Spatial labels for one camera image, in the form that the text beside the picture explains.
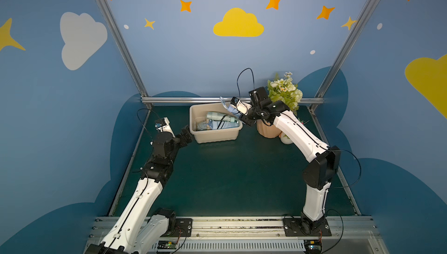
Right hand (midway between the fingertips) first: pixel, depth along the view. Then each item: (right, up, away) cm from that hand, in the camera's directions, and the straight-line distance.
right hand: (244, 111), depth 86 cm
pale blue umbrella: (-13, -7, +9) cm, 17 cm away
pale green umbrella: (-12, -3, +10) cm, 16 cm away
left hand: (-30, -8, -10) cm, 33 cm away
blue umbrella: (-8, +1, -6) cm, 10 cm away
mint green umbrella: (-23, -8, +16) cm, 29 cm away
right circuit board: (+28, -58, -13) cm, 66 cm away
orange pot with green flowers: (+18, +11, -1) cm, 21 cm away
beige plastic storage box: (-26, +1, +19) cm, 32 cm away
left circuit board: (-34, -57, -14) cm, 68 cm away
